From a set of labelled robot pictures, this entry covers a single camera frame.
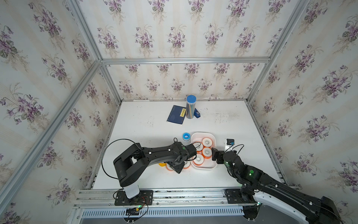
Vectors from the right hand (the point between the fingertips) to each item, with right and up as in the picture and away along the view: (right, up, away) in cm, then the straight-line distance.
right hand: (219, 149), depth 81 cm
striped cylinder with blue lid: (-16, +26, +17) cm, 35 cm away
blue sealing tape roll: (-19, +5, +17) cm, 26 cm away
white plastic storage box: (-6, -9, +1) cm, 11 cm away
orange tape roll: (-5, +2, +12) cm, 13 cm away
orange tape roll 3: (-11, -8, +5) cm, 14 cm away
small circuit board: (-47, -29, -10) cm, 57 cm away
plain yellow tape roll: (-34, -10, +3) cm, 36 cm away
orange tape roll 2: (-6, -4, +7) cm, 10 cm away
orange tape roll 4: (-30, -9, -4) cm, 31 cm away
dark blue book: (-26, +20, +30) cm, 44 cm away
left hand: (-26, -12, +2) cm, 29 cm away
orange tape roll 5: (-19, -9, +2) cm, 21 cm away
